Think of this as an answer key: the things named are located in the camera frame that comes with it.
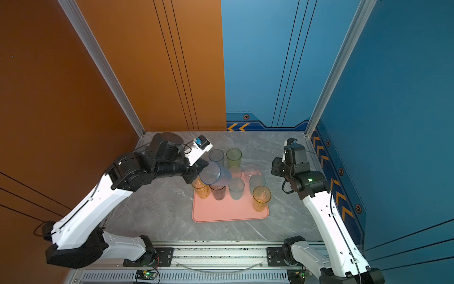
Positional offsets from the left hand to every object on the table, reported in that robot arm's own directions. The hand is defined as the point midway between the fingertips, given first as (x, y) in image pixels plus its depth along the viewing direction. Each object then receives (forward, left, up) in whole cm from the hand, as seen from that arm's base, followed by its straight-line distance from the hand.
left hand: (207, 160), depth 61 cm
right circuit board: (-30, -35, -36) cm, 59 cm away
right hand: (+7, -27, -10) cm, 30 cm away
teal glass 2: (+8, -20, -28) cm, 35 cm away
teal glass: (+6, -11, -29) cm, 31 cm away
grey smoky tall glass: (+2, -2, -29) cm, 29 cm away
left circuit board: (-30, +26, -38) cm, 55 cm away
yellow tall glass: (+1, +5, -23) cm, 24 cm away
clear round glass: (+18, -19, -34) cm, 43 cm away
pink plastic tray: (-3, -7, -38) cm, 39 cm away
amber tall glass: (+2, -23, -33) cm, 40 cm away
